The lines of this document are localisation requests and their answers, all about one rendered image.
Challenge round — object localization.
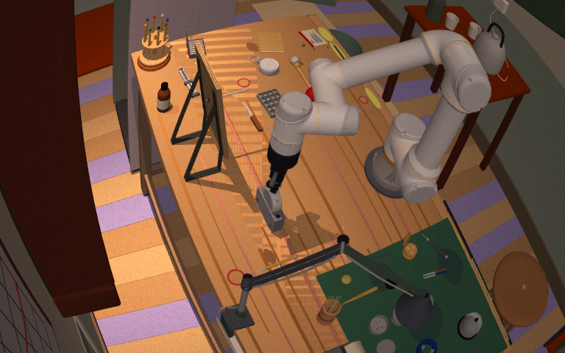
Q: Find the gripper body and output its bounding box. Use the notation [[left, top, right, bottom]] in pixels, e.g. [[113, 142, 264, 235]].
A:
[[266, 143, 302, 181]]

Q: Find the white round stopwatch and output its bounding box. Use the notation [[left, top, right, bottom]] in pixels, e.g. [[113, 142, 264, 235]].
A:
[[258, 57, 281, 76]]

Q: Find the wooden test board on stand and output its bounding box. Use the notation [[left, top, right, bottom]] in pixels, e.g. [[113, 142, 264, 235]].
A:
[[170, 41, 231, 182]]

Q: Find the green bench mat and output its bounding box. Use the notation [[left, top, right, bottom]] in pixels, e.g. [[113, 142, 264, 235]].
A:
[[316, 218, 509, 353]]

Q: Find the grey metal block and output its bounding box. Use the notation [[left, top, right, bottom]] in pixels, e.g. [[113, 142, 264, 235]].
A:
[[255, 185, 286, 234]]

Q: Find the grey grid parts tray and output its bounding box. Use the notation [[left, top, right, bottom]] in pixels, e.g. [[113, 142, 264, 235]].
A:
[[256, 88, 283, 118]]

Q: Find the thin brass rod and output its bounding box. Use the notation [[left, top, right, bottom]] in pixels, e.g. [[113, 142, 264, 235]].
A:
[[259, 254, 298, 272]]

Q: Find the black articulated desk lamp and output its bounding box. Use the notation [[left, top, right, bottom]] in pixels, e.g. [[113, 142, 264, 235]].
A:
[[218, 234, 436, 341]]

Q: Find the yellow paper pad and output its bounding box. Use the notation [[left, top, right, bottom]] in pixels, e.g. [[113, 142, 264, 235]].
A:
[[257, 31, 286, 54]]

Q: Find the silver metal clamp tool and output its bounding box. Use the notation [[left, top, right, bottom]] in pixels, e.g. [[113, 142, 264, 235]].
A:
[[178, 65, 201, 99]]

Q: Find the red and white booklet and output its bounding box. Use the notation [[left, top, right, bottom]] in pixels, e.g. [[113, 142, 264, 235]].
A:
[[298, 28, 329, 49]]

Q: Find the brown glass bottle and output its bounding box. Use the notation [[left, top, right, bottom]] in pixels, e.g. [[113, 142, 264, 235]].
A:
[[156, 81, 172, 113]]

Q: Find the wooden cup with sticks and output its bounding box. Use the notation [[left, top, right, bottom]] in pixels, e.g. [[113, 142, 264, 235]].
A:
[[318, 296, 344, 324]]

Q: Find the wooden stick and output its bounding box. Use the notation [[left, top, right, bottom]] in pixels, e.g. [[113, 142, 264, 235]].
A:
[[341, 286, 380, 307]]

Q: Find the brass oiler case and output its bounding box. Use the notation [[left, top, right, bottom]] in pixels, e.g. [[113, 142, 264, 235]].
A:
[[402, 232, 419, 261]]

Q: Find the wooden screwdriver stand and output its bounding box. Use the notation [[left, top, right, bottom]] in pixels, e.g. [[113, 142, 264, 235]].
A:
[[137, 13, 173, 72]]

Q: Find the white round dish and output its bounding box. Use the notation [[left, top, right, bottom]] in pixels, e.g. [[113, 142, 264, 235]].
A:
[[368, 313, 391, 337]]

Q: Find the dark grey canister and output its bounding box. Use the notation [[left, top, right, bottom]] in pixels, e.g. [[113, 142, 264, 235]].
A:
[[425, 0, 448, 24]]

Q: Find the dark red cabinet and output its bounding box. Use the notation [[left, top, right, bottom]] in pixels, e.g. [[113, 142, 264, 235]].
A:
[[0, 0, 121, 319]]

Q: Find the grey kettle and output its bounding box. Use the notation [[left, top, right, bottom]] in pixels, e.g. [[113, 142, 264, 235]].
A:
[[472, 21, 508, 76]]

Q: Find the red side table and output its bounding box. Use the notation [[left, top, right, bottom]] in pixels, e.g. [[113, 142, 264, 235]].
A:
[[381, 4, 533, 191]]

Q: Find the white dome cover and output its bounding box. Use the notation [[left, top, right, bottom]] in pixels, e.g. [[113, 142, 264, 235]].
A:
[[457, 311, 484, 340]]

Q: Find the round brown stool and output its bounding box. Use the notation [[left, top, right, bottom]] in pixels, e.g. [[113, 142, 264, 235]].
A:
[[491, 251, 550, 330]]

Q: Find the knife with wooden handle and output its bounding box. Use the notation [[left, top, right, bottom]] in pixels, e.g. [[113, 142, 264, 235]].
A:
[[244, 101, 264, 132]]

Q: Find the wooden handled brush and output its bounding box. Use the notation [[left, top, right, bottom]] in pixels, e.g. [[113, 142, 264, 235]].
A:
[[289, 55, 313, 90]]

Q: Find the grey wire rack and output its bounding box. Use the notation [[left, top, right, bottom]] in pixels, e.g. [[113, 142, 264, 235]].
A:
[[184, 29, 207, 59]]

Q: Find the thin dark handled probe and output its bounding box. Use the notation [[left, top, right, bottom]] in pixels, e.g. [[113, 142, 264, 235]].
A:
[[421, 233, 449, 260]]

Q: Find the white grid wall chart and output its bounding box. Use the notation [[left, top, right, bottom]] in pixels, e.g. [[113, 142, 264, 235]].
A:
[[0, 240, 61, 353]]

